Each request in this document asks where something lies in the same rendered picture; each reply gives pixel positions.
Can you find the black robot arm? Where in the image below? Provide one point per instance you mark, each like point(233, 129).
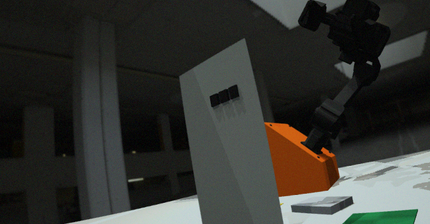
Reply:
point(329, 114)

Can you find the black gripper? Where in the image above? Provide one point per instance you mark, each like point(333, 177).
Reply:
point(347, 32)

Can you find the grey panel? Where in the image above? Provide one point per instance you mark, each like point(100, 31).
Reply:
point(232, 165)

